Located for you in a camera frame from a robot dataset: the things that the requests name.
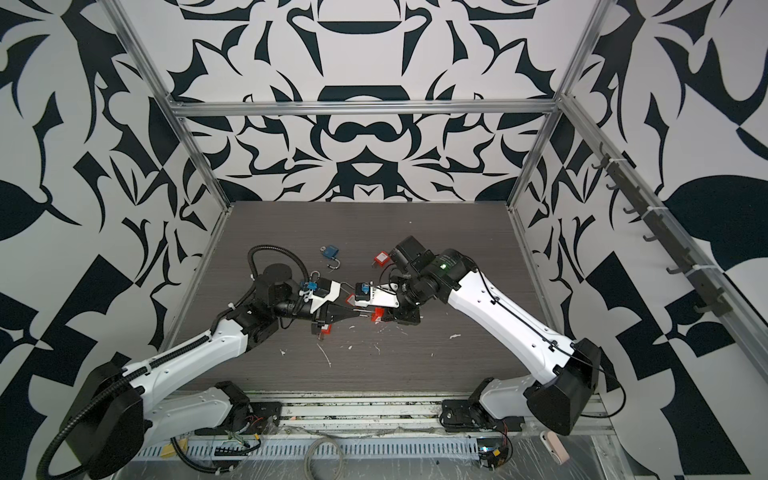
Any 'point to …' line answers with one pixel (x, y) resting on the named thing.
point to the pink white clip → (553, 445)
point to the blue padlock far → (331, 252)
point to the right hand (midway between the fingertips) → (385, 307)
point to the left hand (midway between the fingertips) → (362, 305)
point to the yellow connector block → (169, 452)
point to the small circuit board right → (492, 452)
